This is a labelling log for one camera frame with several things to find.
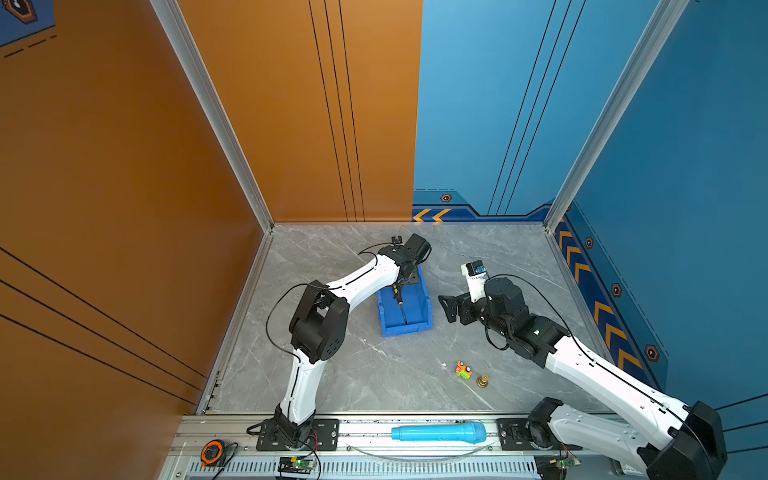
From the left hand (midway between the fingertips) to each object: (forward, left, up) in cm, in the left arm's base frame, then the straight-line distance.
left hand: (406, 273), depth 95 cm
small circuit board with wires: (-49, -37, -7) cm, 61 cm away
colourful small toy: (-28, -15, -5) cm, 33 cm away
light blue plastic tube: (-43, -15, -5) cm, 46 cm away
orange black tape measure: (-48, +46, -5) cm, 66 cm away
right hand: (-14, -11, +11) cm, 21 cm away
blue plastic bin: (-11, -2, -8) cm, 13 cm away
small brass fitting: (-31, -20, -6) cm, 38 cm away
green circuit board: (-50, +27, -10) cm, 57 cm away
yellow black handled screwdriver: (-3, +3, -8) cm, 9 cm away
